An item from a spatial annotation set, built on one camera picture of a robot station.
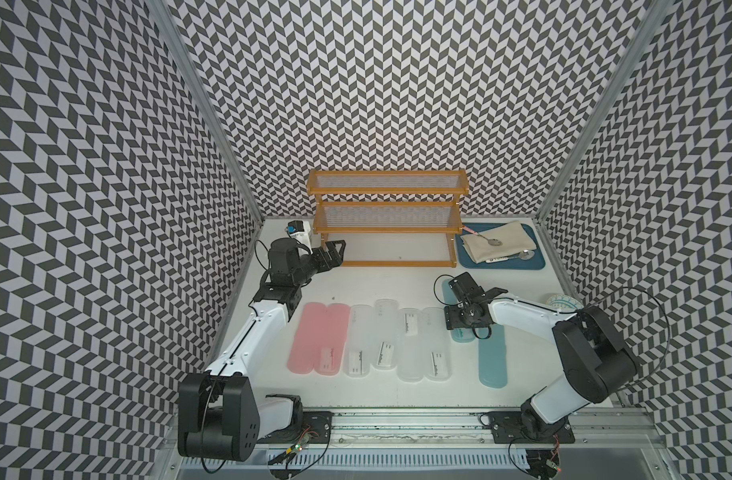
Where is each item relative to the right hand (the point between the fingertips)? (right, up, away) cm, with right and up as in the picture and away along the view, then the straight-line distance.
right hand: (461, 323), depth 92 cm
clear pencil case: (-31, -4, -4) cm, 32 cm away
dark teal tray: (+32, +18, +15) cm, 39 cm away
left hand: (-38, +24, -9) cm, 46 cm away
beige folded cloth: (+25, +28, +20) cm, 43 cm away
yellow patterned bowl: (+34, +6, +4) cm, 35 cm away
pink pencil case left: (-47, -3, -4) cm, 47 cm away
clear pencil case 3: (-16, -7, -5) cm, 18 cm away
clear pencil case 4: (-8, -6, -4) cm, 11 cm away
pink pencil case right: (-39, -4, -5) cm, 39 cm away
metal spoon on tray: (+25, +21, +12) cm, 35 cm away
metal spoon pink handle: (+16, +26, +17) cm, 35 cm away
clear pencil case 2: (-24, -2, -3) cm, 24 cm away
